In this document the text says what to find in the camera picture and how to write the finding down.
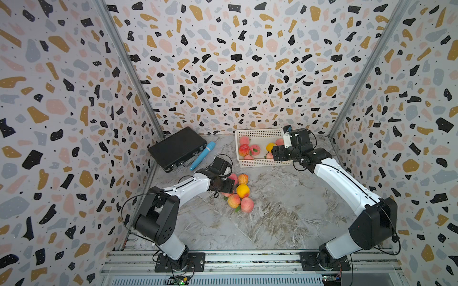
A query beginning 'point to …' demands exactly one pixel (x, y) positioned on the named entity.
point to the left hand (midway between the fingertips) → (230, 185)
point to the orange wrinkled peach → (243, 179)
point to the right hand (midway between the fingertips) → (280, 148)
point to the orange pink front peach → (234, 201)
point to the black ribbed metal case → (178, 148)
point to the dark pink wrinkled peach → (233, 176)
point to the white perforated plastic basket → (260, 137)
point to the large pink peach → (255, 149)
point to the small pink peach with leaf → (248, 157)
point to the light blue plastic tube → (209, 148)
